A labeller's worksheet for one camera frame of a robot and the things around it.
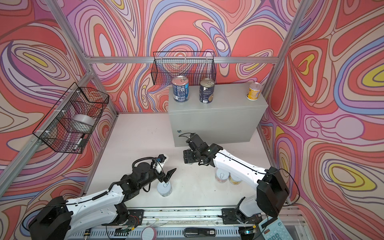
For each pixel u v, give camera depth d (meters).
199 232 0.66
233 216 0.73
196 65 1.00
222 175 0.82
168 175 0.72
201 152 0.59
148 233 0.66
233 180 0.80
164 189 0.79
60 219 0.41
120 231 0.72
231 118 0.99
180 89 0.71
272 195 0.41
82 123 0.71
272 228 0.69
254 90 0.74
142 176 0.61
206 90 0.71
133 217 0.72
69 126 0.75
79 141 0.73
